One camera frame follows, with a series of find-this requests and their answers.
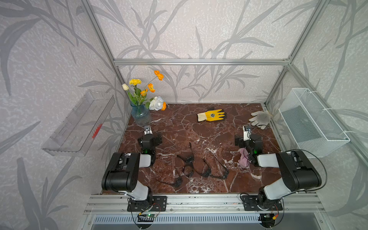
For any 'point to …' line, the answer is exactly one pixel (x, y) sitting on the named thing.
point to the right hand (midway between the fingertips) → (243, 133)
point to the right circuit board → (267, 220)
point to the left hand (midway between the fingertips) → (150, 133)
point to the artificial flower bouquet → (139, 97)
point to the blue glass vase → (140, 114)
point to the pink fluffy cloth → (244, 159)
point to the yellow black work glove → (211, 115)
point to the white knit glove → (261, 119)
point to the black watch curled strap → (189, 169)
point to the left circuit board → (146, 218)
